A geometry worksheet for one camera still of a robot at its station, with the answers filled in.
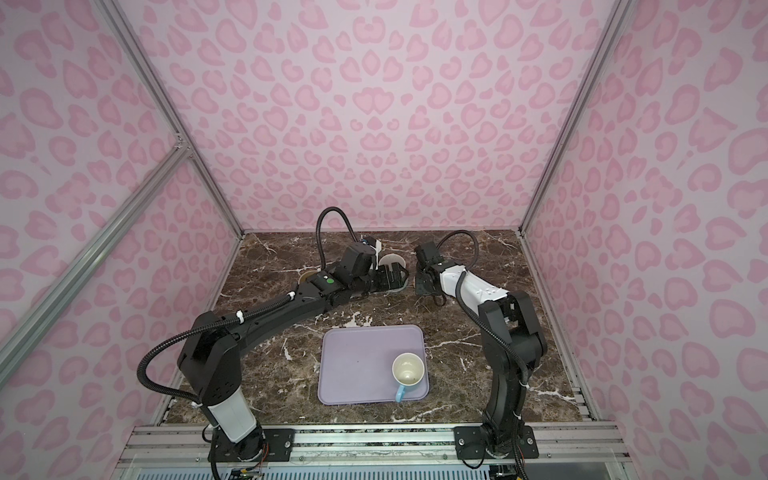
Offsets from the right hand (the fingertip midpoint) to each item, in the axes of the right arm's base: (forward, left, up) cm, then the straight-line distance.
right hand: (429, 283), depth 96 cm
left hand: (-6, +9, +14) cm, 17 cm away
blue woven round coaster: (-14, +10, +18) cm, 25 cm away
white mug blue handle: (-26, +7, -5) cm, 27 cm away
